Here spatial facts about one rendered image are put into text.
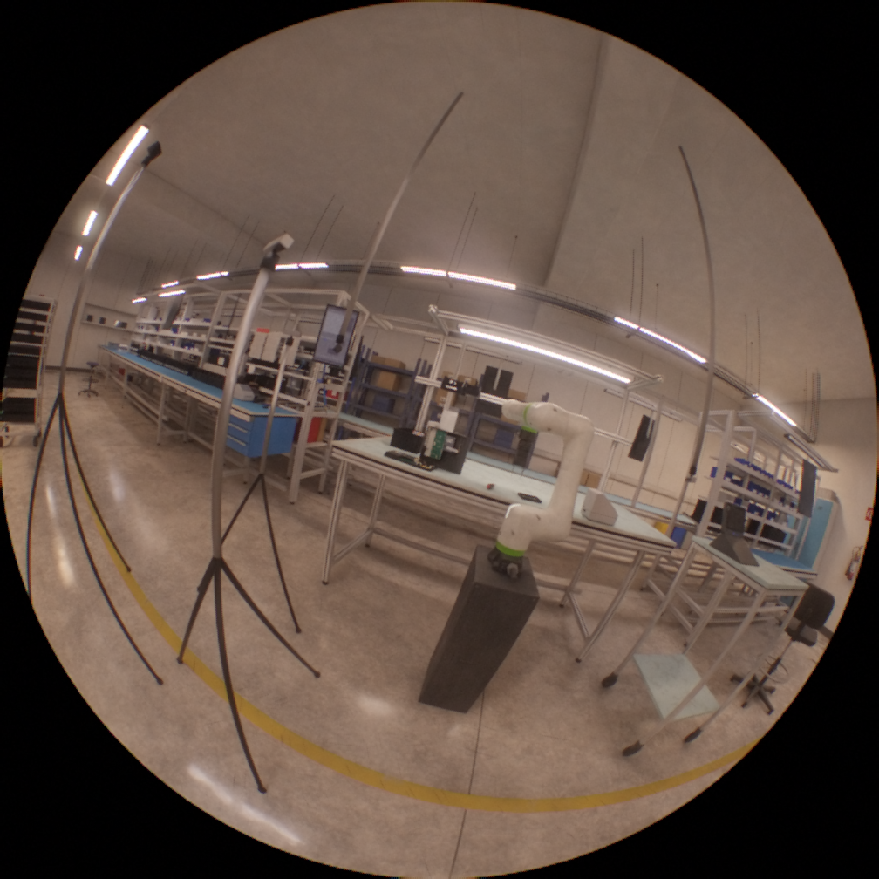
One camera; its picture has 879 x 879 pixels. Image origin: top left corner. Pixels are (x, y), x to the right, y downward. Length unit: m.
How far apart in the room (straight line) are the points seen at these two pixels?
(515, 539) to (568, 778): 1.24
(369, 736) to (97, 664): 1.25
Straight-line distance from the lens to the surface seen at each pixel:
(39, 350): 4.14
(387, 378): 5.61
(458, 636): 1.14
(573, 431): 1.13
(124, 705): 1.56
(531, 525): 1.07
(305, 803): 1.31
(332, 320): 2.50
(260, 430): 2.50
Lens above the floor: 1.30
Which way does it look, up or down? 5 degrees down
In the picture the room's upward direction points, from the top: 16 degrees clockwise
